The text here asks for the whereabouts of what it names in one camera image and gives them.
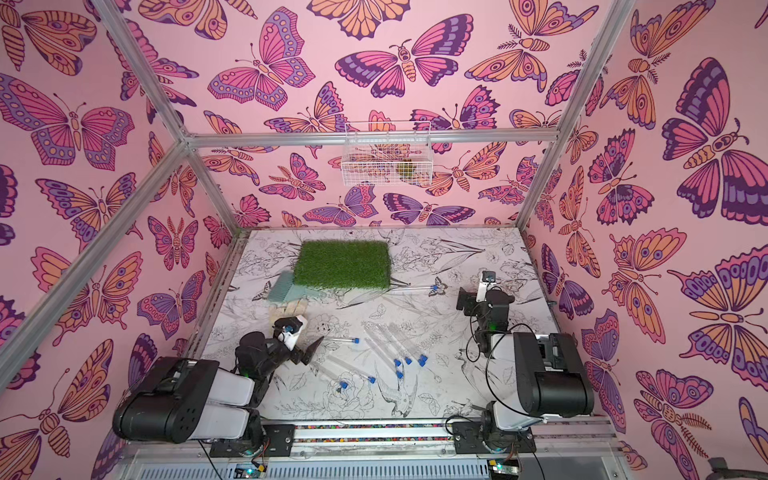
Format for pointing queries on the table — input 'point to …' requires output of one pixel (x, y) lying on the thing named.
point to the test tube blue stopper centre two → (400, 351)
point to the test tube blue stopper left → (355, 340)
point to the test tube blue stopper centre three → (408, 360)
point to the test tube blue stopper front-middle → (371, 379)
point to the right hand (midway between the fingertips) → (480, 288)
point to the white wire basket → (387, 153)
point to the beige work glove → (290, 309)
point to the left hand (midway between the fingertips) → (310, 324)
